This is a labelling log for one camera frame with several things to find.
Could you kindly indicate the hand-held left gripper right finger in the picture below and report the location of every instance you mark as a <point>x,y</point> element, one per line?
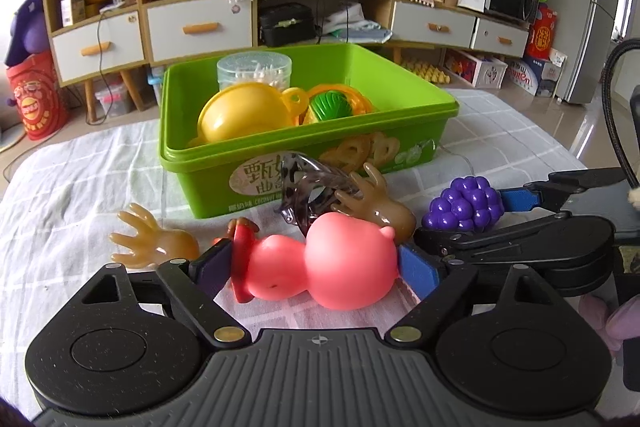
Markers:
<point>417,272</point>

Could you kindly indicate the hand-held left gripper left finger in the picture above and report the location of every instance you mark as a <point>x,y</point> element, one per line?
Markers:
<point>215,268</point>

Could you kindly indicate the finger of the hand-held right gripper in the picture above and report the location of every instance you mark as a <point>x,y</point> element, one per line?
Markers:
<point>515,199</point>
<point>465,239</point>

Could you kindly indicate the purple toy grapes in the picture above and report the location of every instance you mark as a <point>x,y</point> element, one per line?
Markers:
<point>462,207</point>

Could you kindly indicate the pink toy pig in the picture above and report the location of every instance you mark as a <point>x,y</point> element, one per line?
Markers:
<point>340,267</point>

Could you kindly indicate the green plastic bin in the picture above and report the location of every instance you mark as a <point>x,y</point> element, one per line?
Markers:
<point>215,177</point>

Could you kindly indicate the yellow toy pot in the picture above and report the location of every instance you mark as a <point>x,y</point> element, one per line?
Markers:
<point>245,114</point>

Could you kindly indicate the orange yellow toy lid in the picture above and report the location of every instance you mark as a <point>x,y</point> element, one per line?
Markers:
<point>357,99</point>

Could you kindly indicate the toy corn cob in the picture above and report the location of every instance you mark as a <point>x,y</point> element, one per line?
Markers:
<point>327,107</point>

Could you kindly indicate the clear cotton swab jar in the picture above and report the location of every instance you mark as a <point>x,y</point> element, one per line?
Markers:
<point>255,69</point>

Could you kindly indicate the brown rubber hand toy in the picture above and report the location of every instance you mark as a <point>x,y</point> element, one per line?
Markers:
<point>380,202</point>
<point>160,242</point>

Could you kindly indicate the dark clear hair claw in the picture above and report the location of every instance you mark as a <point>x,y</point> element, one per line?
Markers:
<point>305,192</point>

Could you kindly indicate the white blue printed carton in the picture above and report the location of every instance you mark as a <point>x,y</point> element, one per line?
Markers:
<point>530,77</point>

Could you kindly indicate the white red printed box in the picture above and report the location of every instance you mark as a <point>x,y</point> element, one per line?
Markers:
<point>475,69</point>

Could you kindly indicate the yellow egg tray row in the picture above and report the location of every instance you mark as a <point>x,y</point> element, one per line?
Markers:
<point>425,72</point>

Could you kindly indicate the grey checked cloth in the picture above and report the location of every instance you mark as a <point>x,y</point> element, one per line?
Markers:
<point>75,187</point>

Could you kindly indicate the red gift box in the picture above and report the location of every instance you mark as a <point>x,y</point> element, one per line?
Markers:
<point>542,32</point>

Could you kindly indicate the clear storage box blue lid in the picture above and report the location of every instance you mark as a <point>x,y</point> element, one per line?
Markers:
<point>156,87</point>

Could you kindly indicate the clear storage box pink contents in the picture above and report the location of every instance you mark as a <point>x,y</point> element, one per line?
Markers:
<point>114,99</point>

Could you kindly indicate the silver refrigerator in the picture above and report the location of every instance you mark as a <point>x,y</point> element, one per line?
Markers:
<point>585,7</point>

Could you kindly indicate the folded clothes pile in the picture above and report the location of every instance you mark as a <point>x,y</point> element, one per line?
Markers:
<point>355,24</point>

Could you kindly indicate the wooden cabinet white drawers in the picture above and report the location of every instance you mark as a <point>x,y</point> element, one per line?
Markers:
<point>200,27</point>

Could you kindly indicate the red printed bucket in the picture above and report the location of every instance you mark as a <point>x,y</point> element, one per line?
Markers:
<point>37,102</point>

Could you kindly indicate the black case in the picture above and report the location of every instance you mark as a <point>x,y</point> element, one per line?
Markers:
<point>286,24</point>

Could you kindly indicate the purple plush toy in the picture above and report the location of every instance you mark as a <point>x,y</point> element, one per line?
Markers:
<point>27,32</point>

